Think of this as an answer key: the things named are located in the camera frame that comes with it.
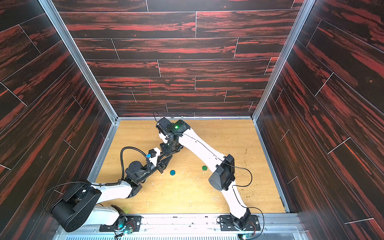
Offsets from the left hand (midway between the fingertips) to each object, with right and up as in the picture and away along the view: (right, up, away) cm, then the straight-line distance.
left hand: (170, 154), depth 79 cm
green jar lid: (+20, -11, +14) cm, 27 cm away
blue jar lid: (0, -13, +12) cm, 18 cm away
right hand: (0, +2, +2) cm, 2 cm away
